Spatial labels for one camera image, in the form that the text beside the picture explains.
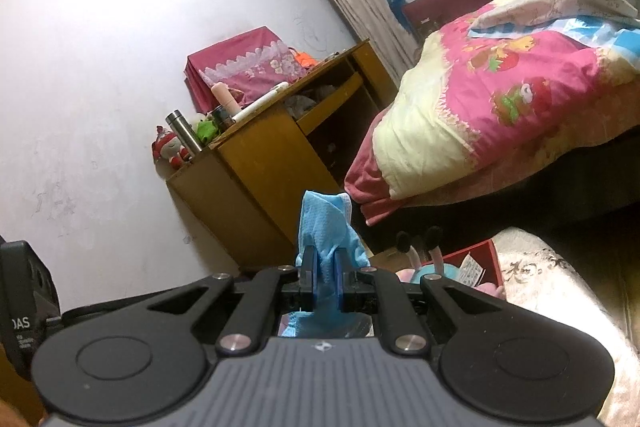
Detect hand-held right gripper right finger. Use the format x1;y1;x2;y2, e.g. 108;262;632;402
335;249;507;357

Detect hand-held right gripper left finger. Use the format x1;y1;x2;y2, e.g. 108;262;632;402
145;246;318;356

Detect pink blue plush toy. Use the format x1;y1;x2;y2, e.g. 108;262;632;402
394;227;507;301

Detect red cardboard box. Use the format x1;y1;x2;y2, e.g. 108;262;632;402
370;240;502;294

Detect wooden desk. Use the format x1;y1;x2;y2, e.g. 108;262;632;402
165;38;399;271

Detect crumpled clothes in desk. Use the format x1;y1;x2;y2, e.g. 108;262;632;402
284;83;342;118

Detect green toy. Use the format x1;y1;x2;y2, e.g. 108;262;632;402
194;114;221;144

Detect white paper roll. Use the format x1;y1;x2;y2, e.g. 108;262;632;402
232;81;290;123

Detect dark jar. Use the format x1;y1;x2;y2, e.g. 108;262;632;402
210;106;234;130

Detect red white snowman plush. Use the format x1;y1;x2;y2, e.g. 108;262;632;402
152;125;194;171

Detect steel thermos flask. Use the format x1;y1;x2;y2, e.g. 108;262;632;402
165;109;204;154

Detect pink floral bedsheet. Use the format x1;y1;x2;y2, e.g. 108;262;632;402
359;97;640;228

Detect pink bottle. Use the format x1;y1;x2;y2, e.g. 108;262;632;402
210;83;241;118

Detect pink cloth covered box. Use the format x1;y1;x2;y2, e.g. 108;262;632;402
186;26;309;108

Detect white patterned floor mat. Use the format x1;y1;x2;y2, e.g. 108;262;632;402
491;226;640;427

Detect pink yellow cartoon quilt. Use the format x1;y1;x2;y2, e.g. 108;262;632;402
345;13;640;201

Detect blue plastic bag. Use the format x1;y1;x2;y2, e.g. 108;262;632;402
379;0;417;31

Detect blue white checked cloth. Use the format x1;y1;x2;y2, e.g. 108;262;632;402
469;13;640;76

